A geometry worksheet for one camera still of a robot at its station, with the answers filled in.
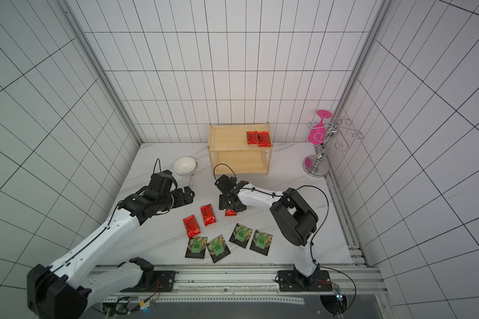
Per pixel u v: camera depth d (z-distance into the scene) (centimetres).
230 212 89
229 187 72
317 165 107
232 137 95
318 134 85
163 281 72
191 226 85
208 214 88
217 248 81
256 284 73
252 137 92
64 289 37
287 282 68
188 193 71
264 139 92
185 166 106
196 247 81
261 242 82
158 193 59
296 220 49
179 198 71
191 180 103
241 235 84
